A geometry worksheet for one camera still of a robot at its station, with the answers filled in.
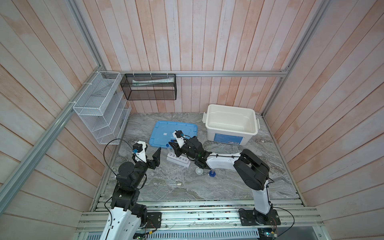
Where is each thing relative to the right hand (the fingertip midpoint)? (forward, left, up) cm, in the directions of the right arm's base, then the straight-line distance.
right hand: (169, 142), depth 86 cm
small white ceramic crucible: (-11, -18, -14) cm, 25 cm away
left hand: (-11, +5, +9) cm, 15 cm away
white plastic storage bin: (+28, -42, -16) cm, 53 cm away
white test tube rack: (-6, -6, -11) cm, 14 cm away
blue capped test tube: (-2, +1, +1) cm, 3 cm away
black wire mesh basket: (+29, +14, +18) cm, 37 cm away
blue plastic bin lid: (+18, +10, -14) cm, 25 cm away
